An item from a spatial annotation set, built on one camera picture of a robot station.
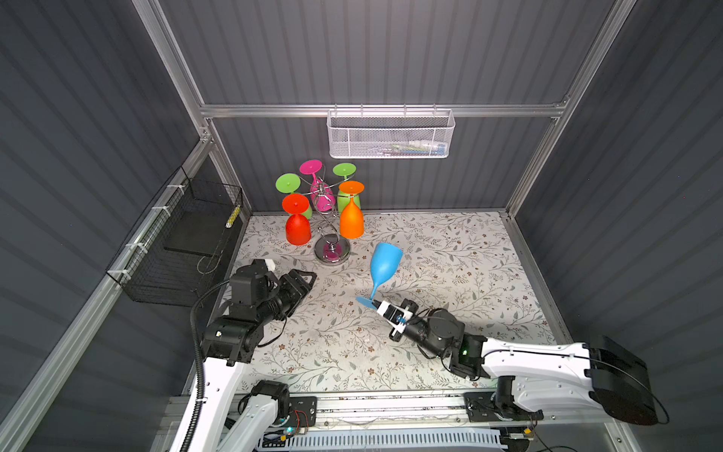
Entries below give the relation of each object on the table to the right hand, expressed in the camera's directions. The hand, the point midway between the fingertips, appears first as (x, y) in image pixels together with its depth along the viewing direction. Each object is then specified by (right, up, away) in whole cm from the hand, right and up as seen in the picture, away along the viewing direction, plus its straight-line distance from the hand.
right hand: (379, 302), depth 70 cm
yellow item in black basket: (-43, +20, +10) cm, 48 cm away
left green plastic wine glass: (-27, +33, +15) cm, 45 cm away
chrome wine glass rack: (-17, +12, +38) cm, 43 cm away
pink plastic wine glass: (-17, +29, +15) cm, 37 cm away
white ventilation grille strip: (+9, -35, +1) cm, 36 cm away
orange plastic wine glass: (-8, +21, +16) cm, 28 cm away
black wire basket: (-54, +14, +4) cm, 56 cm away
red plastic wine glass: (-24, +19, +15) cm, 34 cm away
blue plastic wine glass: (+2, +10, +5) cm, 11 cm away
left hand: (-17, +5, -1) cm, 17 cm away
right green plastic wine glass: (-10, +38, +19) cm, 44 cm away
